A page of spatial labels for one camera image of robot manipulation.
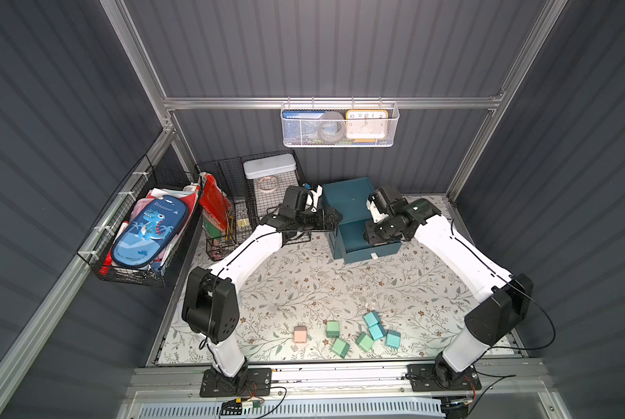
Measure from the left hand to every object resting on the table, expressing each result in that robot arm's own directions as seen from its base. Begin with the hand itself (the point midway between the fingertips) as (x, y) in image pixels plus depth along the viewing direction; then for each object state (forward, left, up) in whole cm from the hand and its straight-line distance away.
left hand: (336, 218), depth 83 cm
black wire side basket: (+5, +58, +11) cm, 59 cm away
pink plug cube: (-29, +12, -22) cm, 38 cm away
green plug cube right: (-32, -8, -21) cm, 39 cm away
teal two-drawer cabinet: (+11, -5, -1) cm, 12 cm away
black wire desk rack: (+23, +31, -5) cm, 39 cm away
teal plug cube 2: (-31, -17, -22) cm, 41 cm away
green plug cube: (-28, +1, -21) cm, 35 cm away
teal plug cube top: (-25, -11, -21) cm, 34 cm away
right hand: (-5, -13, -1) cm, 14 cm away
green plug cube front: (-34, -1, -21) cm, 40 cm away
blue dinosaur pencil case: (-14, +48, +12) cm, 52 cm away
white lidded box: (+25, +22, -1) cm, 33 cm away
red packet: (+18, +47, -12) cm, 52 cm away
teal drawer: (-7, -6, -6) cm, 10 cm away
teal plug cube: (-29, -12, -21) cm, 38 cm away
